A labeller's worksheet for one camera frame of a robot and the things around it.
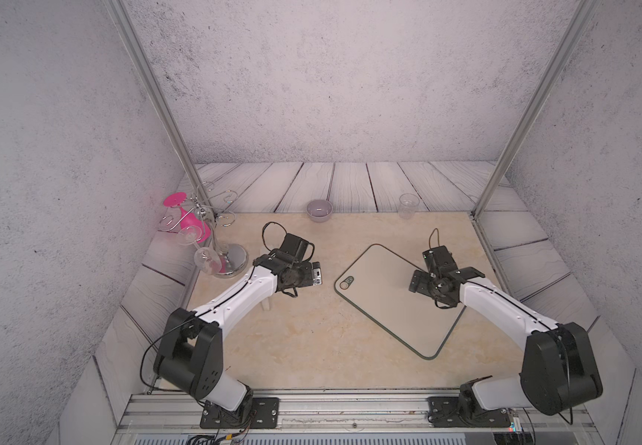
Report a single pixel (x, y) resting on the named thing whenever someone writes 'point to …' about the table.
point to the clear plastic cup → (407, 203)
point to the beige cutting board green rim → (377, 284)
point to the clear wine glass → (207, 260)
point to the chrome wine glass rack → (206, 208)
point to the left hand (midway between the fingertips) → (312, 277)
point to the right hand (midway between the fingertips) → (426, 286)
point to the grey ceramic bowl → (319, 209)
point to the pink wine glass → (190, 222)
